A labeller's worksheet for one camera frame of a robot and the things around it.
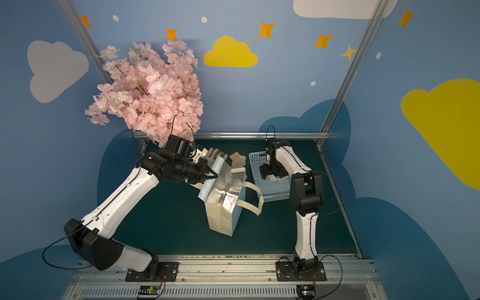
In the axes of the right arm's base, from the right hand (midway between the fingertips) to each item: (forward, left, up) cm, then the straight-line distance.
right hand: (275, 174), depth 97 cm
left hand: (-16, +26, +22) cm, 37 cm away
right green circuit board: (-50, -12, -10) cm, 52 cm away
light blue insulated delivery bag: (-12, +25, -5) cm, 28 cm away
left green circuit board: (-53, +51, -7) cm, 74 cm away
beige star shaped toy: (+12, +21, -6) cm, 25 cm away
